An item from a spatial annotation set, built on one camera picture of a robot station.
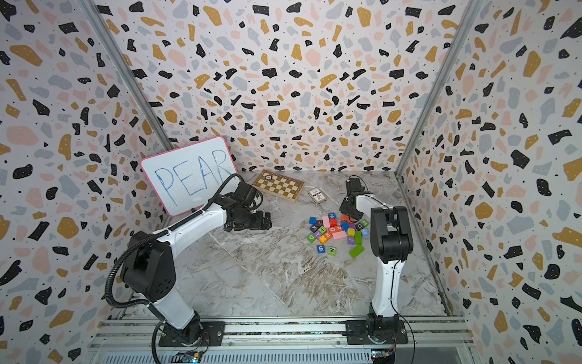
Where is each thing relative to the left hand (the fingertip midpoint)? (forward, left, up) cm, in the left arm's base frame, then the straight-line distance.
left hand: (265, 224), depth 89 cm
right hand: (+14, -37, -10) cm, 40 cm away
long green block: (-6, -37, -12) cm, 40 cm away
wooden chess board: (+28, -3, -9) cm, 29 cm away
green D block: (0, -18, -11) cm, 21 cm away
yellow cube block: (+1, -35, -9) cm, 36 cm away
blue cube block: (+8, -19, -10) cm, 23 cm away
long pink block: (+7, -25, -10) cm, 28 cm away
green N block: (-7, -27, -10) cm, 29 cm away
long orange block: (+6, -33, -6) cm, 35 cm away
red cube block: (+7, -28, -11) cm, 31 cm away
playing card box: (+23, -22, -10) cm, 34 cm away
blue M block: (+10, -28, -10) cm, 32 cm away
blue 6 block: (-6, -22, -10) cm, 25 cm away
